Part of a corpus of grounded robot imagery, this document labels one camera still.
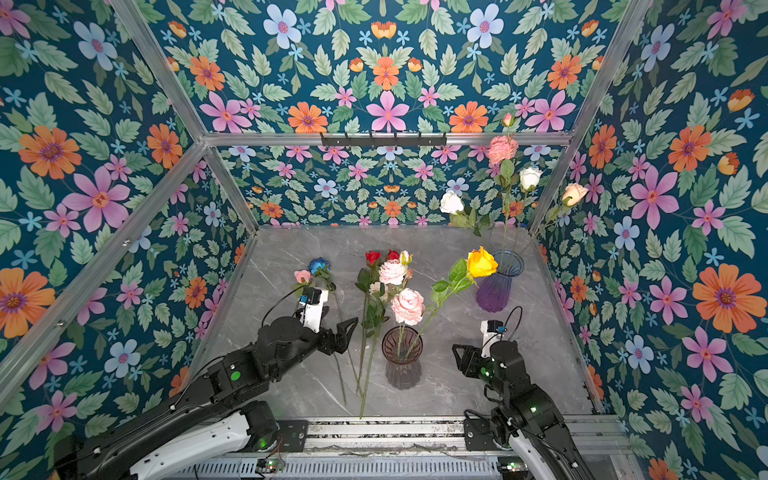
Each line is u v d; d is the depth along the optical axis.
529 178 0.74
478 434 0.74
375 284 0.96
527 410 0.54
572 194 0.70
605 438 0.75
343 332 0.62
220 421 0.60
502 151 0.75
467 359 0.68
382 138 0.91
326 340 0.61
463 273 0.60
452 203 0.69
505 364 0.57
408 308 0.60
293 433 0.74
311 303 0.59
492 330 0.69
